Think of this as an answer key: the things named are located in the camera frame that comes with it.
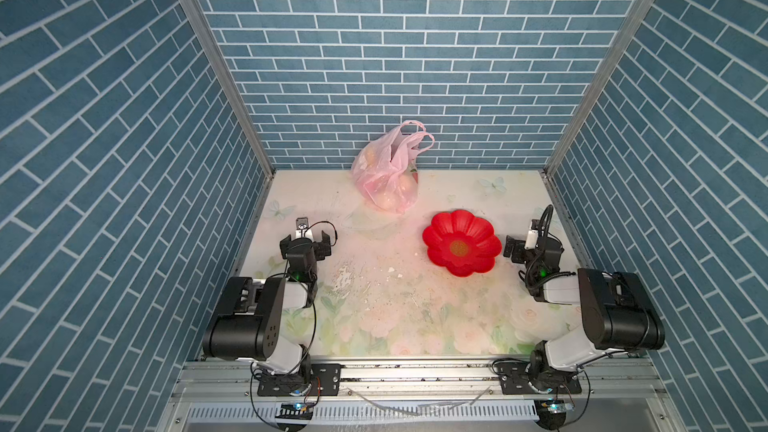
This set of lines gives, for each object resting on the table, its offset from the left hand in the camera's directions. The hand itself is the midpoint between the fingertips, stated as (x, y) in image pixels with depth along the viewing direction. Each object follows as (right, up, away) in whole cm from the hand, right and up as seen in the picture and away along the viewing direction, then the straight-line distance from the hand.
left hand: (308, 232), depth 93 cm
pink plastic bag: (+23, +22, +9) cm, 33 cm away
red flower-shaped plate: (+50, -5, +7) cm, 50 cm away
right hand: (+69, -1, +2) cm, 69 cm away
